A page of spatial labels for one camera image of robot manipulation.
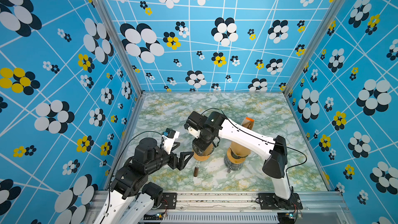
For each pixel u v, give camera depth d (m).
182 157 0.57
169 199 0.74
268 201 0.74
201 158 0.76
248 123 0.93
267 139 0.48
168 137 0.56
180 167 0.57
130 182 0.44
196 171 0.78
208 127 0.53
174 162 0.56
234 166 0.80
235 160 0.76
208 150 0.69
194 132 0.68
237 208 0.72
